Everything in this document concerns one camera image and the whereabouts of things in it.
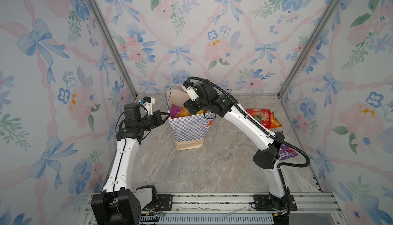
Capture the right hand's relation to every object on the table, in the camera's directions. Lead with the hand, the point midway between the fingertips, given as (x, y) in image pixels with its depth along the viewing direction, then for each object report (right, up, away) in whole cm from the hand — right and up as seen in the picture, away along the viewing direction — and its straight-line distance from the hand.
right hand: (188, 101), depth 77 cm
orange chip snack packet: (+55, -12, +23) cm, 61 cm away
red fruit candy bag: (+46, -8, +23) cm, 52 cm away
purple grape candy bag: (-9, -5, +14) cm, 17 cm away
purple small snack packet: (+55, -29, +11) cm, 63 cm away
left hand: (-9, -6, -1) cm, 11 cm away
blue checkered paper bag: (0, -16, +3) cm, 16 cm away
